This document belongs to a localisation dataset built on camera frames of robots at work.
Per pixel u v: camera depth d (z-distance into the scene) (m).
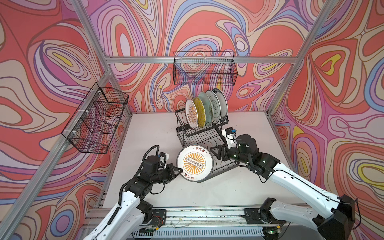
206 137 1.02
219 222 0.73
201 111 0.76
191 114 0.84
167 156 0.75
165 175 0.67
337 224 0.37
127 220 0.57
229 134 0.64
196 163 0.78
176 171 0.73
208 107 0.80
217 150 0.65
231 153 0.64
